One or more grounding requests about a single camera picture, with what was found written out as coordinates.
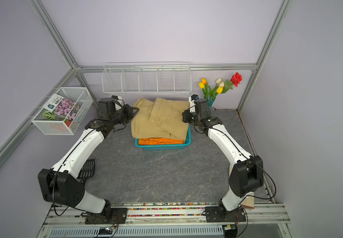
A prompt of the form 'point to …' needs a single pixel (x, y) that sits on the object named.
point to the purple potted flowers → (69, 109)
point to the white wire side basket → (45, 120)
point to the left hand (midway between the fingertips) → (139, 109)
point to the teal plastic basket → (166, 147)
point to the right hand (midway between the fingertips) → (183, 112)
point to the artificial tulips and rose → (220, 87)
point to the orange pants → (159, 141)
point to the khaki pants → (162, 118)
